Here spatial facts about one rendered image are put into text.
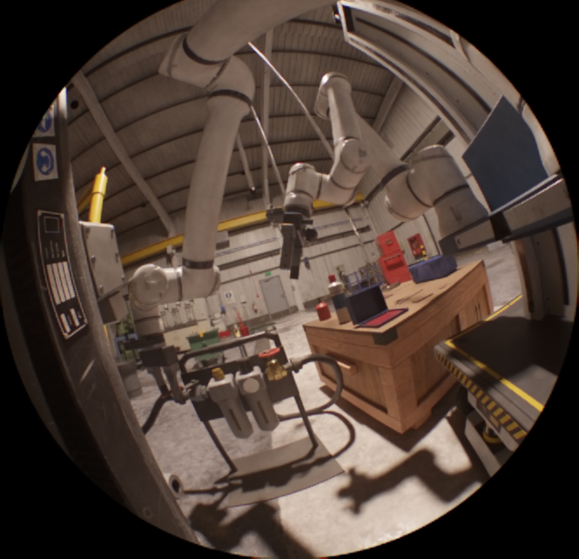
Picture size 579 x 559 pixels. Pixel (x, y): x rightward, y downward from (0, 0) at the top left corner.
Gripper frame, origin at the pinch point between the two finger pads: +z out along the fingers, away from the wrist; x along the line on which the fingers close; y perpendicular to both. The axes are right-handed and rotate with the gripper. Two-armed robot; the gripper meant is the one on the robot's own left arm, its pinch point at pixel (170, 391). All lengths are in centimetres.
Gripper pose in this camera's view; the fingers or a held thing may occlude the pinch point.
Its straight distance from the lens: 63.6
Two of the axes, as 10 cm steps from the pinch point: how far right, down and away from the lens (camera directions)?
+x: -9.2, 3.3, 2.0
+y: 2.4, 0.8, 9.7
